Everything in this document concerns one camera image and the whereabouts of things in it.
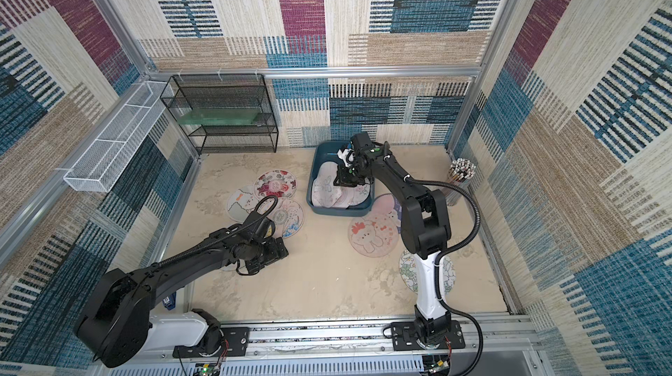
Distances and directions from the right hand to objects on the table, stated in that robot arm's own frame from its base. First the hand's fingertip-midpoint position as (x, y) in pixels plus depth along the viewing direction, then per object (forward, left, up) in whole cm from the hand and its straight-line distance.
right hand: (339, 184), depth 93 cm
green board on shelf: (+19, +43, +15) cm, 50 cm away
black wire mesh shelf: (+32, +42, +17) cm, 56 cm away
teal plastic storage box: (+24, +5, -9) cm, 26 cm away
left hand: (-23, +19, -9) cm, 31 cm away
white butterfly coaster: (0, +6, -4) cm, 7 cm away
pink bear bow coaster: (-13, -12, -12) cm, 22 cm away
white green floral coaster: (-27, -22, -13) cm, 37 cm away
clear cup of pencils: (0, -40, +5) cm, 41 cm away
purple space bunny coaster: (0, -17, -12) cm, 21 cm away
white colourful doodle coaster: (-6, +20, -12) cm, 24 cm away
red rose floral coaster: (+10, +27, -11) cm, 31 cm away
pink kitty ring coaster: (+2, -5, -10) cm, 12 cm away
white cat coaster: (0, +38, -11) cm, 40 cm away
